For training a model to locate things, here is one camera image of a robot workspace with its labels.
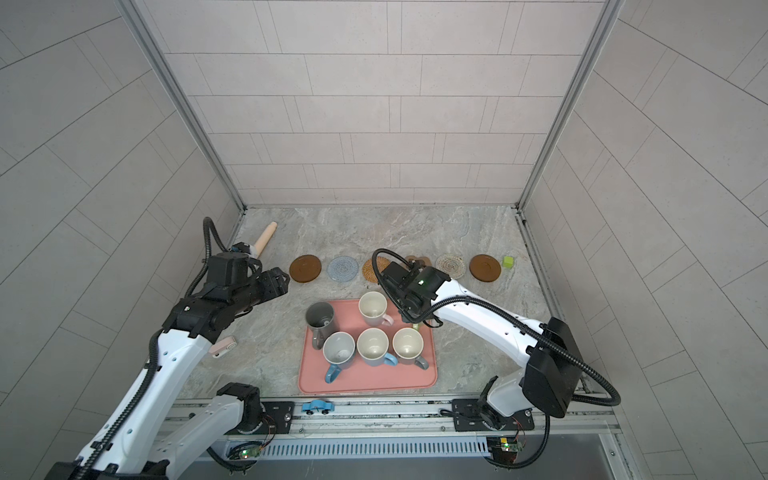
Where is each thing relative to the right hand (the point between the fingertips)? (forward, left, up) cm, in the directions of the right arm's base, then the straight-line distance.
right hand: (417, 313), depth 79 cm
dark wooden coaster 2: (+19, -25, -10) cm, 33 cm away
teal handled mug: (-6, +3, -8) cm, 10 cm away
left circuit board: (-27, +39, -5) cm, 48 cm away
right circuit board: (-29, -18, -11) cm, 36 cm away
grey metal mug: (+2, +27, -5) cm, 28 cm away
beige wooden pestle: (+33, +51, -5) cm, 61 cm away
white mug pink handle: (+5, +13, -5) cm, 14 cm away
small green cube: (+20, -33, -9) cm, 40 cm away
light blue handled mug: (-5, +13, -7) cm, 16 cm away
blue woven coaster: (+21, +23, -8) cm, 32 cm away
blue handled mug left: (-6, +22, -8) cm, 24 cm away
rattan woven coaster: (+21, +15, -8) cm, 27 cm away
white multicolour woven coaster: (+21, -14, -9) cm, 26 cm away
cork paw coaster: (+24, -4, -9) cm, 26 cm away
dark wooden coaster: (+23, +36, -8) cm, 43 cm away
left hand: (+8, +33, +10) cm, 36 cm away
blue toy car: (-19, +26, -6) cm, 33 cm away
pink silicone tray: (-13, +4, -9) cm, 17 cm away
